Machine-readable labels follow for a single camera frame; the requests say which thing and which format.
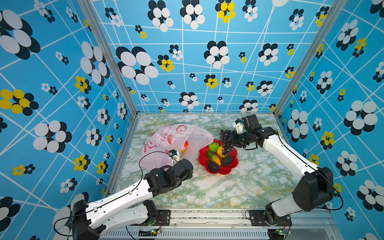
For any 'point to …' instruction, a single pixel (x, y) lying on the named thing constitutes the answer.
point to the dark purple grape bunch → (227, 142)
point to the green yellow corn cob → (213, 157)
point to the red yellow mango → (185, 145)
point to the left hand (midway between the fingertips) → (192, 169)
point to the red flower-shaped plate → (203, 160)
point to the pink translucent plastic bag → (185, 138)
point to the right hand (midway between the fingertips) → (226, 141)
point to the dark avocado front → (213, 167)
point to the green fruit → (213, 146)
